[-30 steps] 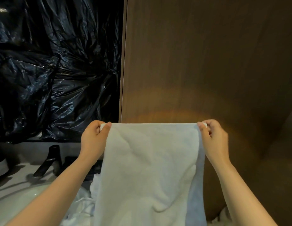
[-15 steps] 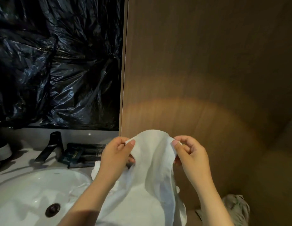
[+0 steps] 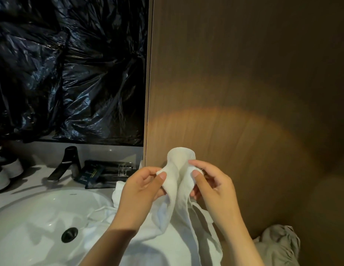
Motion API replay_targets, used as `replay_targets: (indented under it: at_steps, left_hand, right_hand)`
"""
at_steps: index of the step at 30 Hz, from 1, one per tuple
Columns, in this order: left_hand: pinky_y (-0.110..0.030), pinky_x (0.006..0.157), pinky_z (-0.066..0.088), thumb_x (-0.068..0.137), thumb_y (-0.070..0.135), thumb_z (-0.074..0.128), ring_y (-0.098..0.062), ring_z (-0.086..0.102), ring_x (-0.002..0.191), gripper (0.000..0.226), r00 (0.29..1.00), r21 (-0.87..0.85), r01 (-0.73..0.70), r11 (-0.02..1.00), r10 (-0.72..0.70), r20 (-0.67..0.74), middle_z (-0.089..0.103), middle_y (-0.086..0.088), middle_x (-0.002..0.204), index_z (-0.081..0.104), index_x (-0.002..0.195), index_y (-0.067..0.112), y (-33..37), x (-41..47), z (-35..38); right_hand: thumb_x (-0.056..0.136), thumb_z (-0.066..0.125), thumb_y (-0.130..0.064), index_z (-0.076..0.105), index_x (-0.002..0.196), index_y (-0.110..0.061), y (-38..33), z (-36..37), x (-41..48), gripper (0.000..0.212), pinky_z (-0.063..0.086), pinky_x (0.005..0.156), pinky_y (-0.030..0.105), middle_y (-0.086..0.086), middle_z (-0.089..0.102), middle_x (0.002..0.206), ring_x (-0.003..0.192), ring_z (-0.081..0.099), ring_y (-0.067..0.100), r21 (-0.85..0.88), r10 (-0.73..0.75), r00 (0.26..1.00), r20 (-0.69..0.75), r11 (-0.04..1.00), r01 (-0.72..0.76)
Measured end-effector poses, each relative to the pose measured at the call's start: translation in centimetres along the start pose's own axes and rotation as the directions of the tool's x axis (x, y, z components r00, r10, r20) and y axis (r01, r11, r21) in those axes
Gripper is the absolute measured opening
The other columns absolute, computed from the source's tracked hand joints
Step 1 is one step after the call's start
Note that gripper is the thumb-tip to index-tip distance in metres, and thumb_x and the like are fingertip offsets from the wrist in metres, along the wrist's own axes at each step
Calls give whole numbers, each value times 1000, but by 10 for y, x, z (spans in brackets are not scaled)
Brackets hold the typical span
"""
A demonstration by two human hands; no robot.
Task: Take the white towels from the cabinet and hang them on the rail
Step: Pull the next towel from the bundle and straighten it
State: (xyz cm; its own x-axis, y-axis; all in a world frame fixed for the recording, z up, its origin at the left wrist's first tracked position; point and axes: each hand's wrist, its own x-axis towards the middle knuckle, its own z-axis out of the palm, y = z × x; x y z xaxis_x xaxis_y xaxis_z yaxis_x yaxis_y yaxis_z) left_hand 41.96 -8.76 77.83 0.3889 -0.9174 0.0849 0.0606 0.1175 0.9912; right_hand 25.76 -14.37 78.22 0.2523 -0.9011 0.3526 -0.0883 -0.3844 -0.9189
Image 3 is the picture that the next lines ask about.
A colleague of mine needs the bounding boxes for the white sink basin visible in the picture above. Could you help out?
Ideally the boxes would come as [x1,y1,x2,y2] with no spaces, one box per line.
[0,188,114,266]

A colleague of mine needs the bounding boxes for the black sink drain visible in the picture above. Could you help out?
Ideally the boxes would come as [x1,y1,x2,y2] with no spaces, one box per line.
[61,227,79,243]

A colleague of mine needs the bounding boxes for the person's left forearm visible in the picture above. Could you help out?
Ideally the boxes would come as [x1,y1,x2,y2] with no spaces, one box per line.
[79,219,146,266]

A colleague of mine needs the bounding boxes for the white towel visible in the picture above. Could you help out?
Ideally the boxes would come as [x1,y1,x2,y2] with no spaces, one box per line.
[86,147,224,266]

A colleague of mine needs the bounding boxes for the black faucet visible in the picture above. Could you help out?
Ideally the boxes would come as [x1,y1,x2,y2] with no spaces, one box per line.
[47,146,82,183]

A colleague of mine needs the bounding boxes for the black plastic sheet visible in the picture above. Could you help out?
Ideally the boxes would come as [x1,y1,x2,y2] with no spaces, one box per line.
[0,0,149,147]

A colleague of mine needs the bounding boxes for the black amenity tray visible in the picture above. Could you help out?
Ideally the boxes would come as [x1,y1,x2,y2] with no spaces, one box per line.
[78,160,138,189]

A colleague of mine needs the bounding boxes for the white cup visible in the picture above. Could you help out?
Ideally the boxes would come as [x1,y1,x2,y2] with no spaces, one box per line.
[0,155,24,179]
[0,165,11,192]

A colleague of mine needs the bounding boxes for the dark amenity packet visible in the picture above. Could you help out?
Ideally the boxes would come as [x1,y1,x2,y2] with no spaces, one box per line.
[80,167,104,186]

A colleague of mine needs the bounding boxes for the person's right forearm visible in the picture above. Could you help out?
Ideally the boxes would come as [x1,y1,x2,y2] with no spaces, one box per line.
[216,214,264,266]

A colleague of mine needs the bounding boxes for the person's right hand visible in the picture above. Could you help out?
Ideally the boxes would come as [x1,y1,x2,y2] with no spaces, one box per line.
[188,160,242,227]

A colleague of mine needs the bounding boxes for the person's left hand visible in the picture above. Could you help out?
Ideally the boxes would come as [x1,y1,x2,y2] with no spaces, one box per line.
[114,166,167,231]

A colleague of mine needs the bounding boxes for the grey crumpled cloth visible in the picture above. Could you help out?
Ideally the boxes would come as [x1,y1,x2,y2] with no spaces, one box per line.
[252,224,301,266]

